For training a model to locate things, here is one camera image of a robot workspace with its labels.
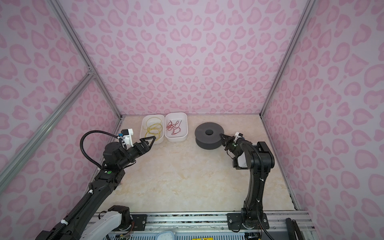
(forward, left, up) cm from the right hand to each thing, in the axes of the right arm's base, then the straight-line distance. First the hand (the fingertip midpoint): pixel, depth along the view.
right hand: (220, 133), depth 95 cm
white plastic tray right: (+20, +33, -7) cm, 40 cm away
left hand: (-16, +36, +16) cm, 43 cm away
